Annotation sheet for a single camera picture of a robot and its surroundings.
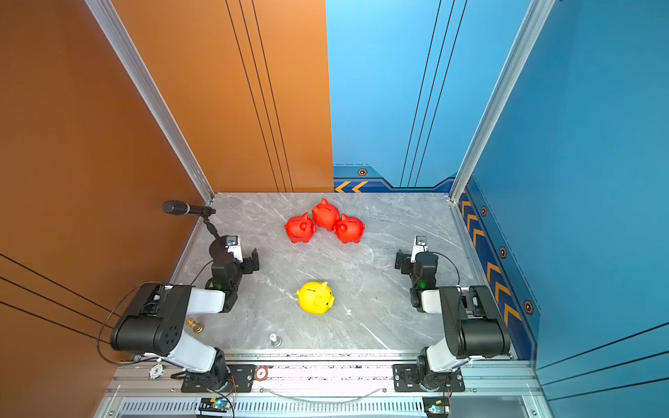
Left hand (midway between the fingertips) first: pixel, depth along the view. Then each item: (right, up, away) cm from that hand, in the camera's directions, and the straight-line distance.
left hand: (243, 247), depth 95 cm
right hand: (+63, -2, 0) cm, 63 cm away
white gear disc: (-18, -34, -19) cm, 43 cm away
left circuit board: (+1, -41, -24) cm, 47 cm away
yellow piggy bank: (+28, -14, -14) cm, 34 cm away
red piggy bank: (+21, +6, +2) cm, 22 cm away
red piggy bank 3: (+39, +6, +2) cm, 40 cm away
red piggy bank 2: (+29, +12, +9) cm, 33 cm away
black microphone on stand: (-13, 0, +6) cm, 14 cm away
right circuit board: (+62, -41, -24) cm, 79 cm away
